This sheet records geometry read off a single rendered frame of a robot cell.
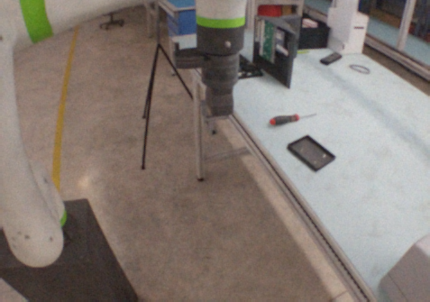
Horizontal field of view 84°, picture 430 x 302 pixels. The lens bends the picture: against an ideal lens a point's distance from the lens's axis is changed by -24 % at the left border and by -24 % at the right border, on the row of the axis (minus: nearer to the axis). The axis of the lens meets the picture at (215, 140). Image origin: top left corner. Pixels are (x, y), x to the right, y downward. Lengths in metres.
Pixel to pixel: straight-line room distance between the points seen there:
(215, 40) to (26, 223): 0.48
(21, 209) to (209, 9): 0.48
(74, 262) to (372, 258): 0.73
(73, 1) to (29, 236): 0.45
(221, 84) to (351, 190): 0.39
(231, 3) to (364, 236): 0.52
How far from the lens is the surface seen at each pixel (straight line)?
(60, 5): 0.56
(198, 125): 1.77
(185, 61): 0.56
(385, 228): 0.69
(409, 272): 0.53
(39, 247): 0.63
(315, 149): 0.80
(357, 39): 1.57
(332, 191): 0.70
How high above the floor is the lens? 1.49
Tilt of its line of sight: 38 degrees down
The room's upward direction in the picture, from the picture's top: 1 degrees clockwise
